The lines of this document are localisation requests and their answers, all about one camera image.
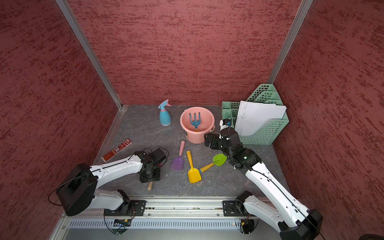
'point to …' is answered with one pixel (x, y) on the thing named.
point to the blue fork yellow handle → (195, 122)
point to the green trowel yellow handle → (218, 159)
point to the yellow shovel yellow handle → (194, 174)
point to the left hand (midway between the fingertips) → (153, 182)
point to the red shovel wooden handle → (150, 186)
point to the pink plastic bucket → (207, 125)
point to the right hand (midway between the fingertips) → (211, 139)
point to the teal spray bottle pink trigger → (165, 117)
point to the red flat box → (116, 150)
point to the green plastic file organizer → (267, 93)
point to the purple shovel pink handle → (177, 163)
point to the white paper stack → (252, 117)
